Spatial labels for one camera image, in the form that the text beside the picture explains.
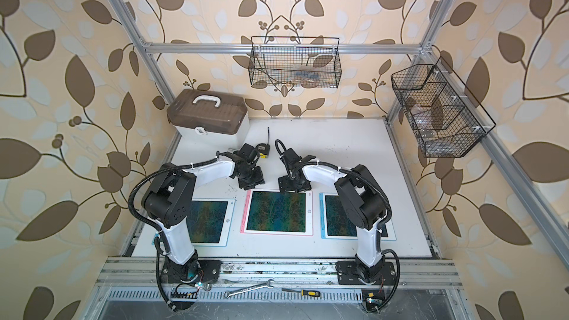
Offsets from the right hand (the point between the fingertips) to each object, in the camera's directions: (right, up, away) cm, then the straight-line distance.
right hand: (290, 189), depth 94 cm
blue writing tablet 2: (+17, -12, -10) cm, 23 cm away
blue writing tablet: (-32, -11, -8) cm, 34 cm away
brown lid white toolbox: (-32, +31, -1) cm, 45 cm away
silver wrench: (-20, -29, -23) cm, 42 cm away
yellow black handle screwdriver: (+8, -28, -25) cm, 38 cm away
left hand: (-13, +4, +1) cm, 14 cm away
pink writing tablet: (-7, -8, -5) cm, 12 cm away
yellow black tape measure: (-13, +17, +10) cm, 24 cm away
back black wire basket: (+6, +56, +5) cm, 57 cm away
